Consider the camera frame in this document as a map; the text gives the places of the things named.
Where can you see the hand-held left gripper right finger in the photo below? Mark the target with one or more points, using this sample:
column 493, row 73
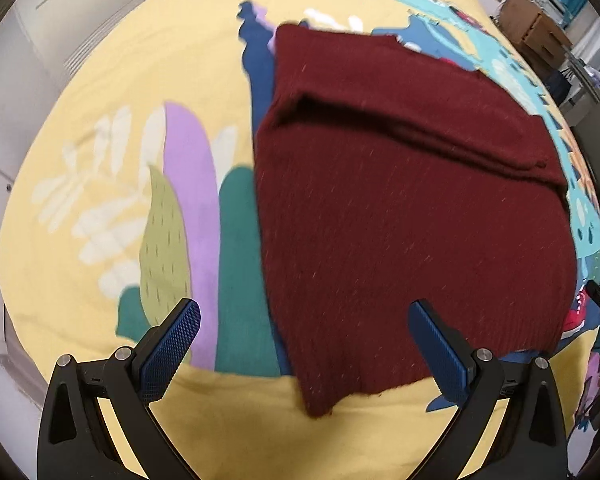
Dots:
column 437, row 350

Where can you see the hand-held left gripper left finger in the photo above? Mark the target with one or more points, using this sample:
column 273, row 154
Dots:
column 172, row 345

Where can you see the dark red knit sweater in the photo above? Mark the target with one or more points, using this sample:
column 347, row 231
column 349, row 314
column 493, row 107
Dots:
column 405, row 210

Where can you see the yellow dinosaur printed bedsheet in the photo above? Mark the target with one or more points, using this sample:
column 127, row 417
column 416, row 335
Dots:
column 105, row 150

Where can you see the dark bag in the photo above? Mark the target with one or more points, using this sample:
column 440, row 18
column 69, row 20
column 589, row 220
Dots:
column 559, row 86

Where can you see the wooden cabinet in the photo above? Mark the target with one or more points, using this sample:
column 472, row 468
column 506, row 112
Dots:
column 535, row 27

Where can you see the white wardrobe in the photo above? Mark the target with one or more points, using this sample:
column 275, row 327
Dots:
column 40, row 10

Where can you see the grey chair with black frame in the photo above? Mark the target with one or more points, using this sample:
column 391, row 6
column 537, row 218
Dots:
column 597, row 125

